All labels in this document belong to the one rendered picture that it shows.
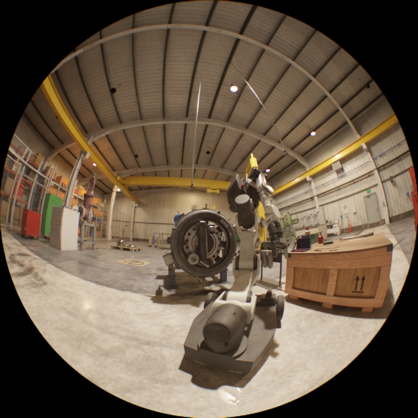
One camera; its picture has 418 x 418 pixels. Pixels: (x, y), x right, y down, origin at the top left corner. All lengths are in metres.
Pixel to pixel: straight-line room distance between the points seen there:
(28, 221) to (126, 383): 4.99
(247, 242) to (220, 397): 0.98
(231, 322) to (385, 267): 0.99
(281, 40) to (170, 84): 6.43
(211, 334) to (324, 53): 9.98
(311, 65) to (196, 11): 6.06
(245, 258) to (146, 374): 0.95
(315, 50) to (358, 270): 9.20
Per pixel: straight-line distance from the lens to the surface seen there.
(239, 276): 0.86
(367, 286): 1.16
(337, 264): 1.11
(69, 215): 4.30
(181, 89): 8.36
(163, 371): 0.77
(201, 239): 1.28
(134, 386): 0.74
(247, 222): 0.98
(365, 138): 11.47
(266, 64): 8.43
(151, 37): 7.83
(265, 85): 8.78
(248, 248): 0.95
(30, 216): 5.33
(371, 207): 10.92
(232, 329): 0.49
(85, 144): 9.61
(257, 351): 0.63
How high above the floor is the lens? 0.66
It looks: 13 degrees up
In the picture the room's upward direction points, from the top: 1 degrees counter-clockwise
